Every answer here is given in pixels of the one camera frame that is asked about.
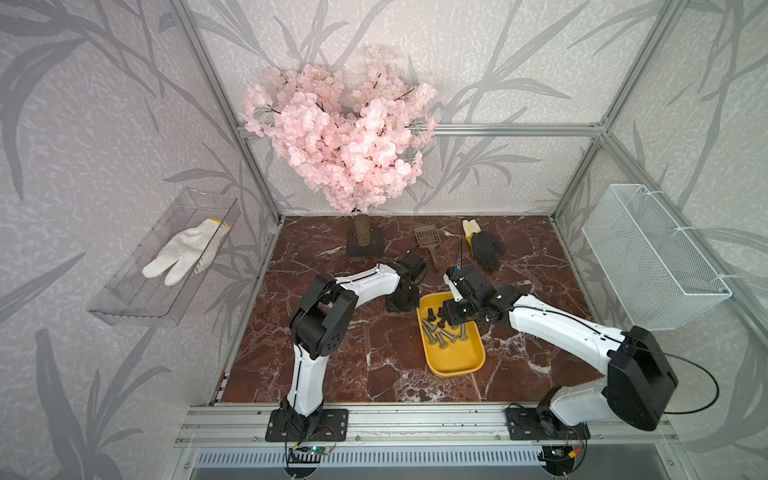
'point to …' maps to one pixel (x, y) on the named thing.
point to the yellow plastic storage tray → (450, 349)
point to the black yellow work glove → (484, 247)
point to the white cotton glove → (192, 250)
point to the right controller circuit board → (558, 457)
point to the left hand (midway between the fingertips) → (411, 308)
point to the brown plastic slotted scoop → (427, 236)
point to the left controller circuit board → (318, 450)
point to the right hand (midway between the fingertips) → (446, 308)
